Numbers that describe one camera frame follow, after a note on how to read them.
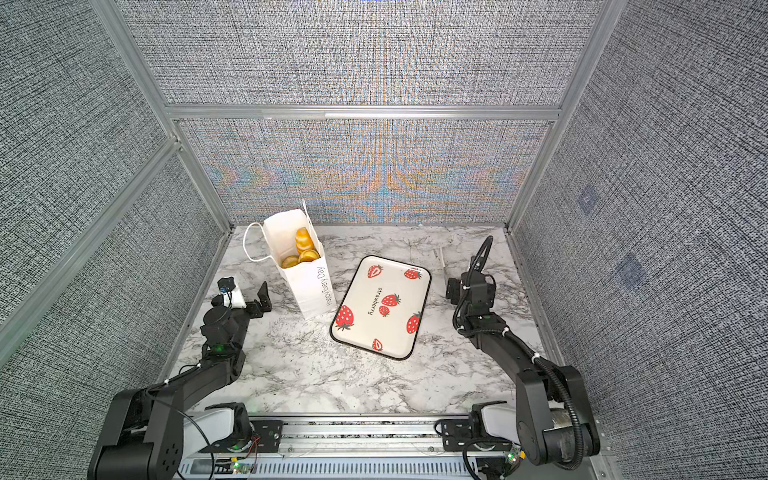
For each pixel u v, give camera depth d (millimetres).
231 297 739
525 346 504
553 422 413
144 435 444
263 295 833
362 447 732
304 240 916
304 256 885
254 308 764
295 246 949
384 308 965
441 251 1064
